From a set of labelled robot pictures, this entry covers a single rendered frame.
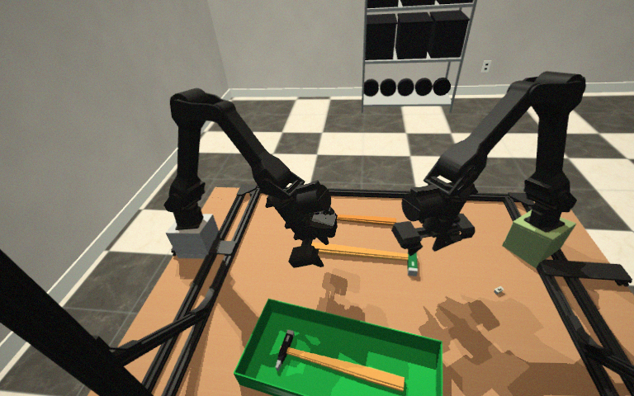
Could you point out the green bin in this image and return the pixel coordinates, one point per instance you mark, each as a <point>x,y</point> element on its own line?
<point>416,358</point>

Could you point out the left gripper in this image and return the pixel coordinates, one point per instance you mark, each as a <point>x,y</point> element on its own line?
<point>306,254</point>

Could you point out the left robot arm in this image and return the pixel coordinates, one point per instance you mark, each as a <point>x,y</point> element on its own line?
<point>269,172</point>

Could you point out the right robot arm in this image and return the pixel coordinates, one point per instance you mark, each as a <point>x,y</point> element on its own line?
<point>555,96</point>

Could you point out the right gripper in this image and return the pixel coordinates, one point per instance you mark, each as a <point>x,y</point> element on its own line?
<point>410,237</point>

